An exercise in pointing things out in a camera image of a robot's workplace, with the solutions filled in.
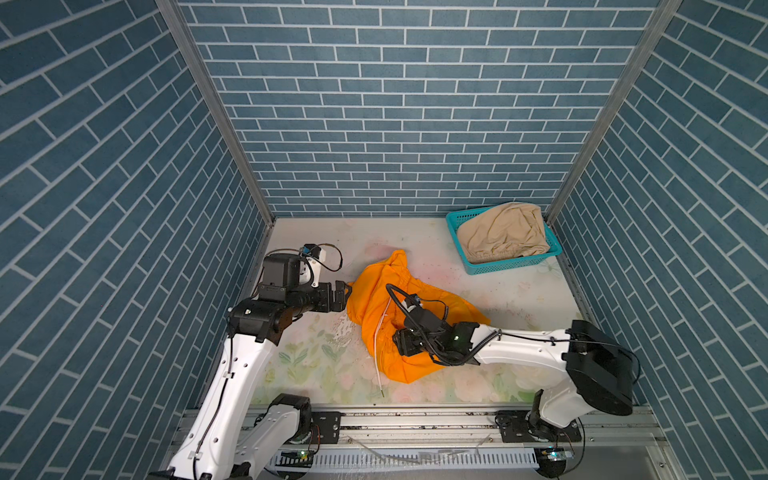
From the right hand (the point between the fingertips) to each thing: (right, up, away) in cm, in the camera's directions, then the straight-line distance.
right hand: (397, 333), depth 82 cm
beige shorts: (+42, +30, +26) cm, 58 cm away
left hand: (-15, +15, -10) cm, 23 cm away
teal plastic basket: (+21, +34, +28) cm, 49 cm away
